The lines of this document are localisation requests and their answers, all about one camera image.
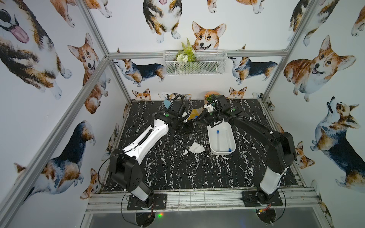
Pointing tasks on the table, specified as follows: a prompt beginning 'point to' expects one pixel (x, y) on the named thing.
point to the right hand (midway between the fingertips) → (191, 120)
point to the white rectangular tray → (221, 138)
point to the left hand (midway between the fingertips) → (197, 130)
